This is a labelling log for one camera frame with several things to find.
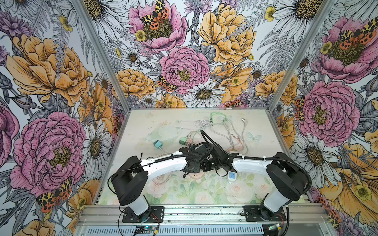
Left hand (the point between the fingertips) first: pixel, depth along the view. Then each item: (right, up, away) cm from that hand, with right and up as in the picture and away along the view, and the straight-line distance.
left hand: (189, 173), depth 84 cm
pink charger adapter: (0, +16, +15) cm, 22 cm away
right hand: (+7, +1, +2) cm, 7 cm away
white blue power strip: (+24, -2, +1) cm, 24 cm away
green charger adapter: (-5, +16, +16) cm, 23 cm away
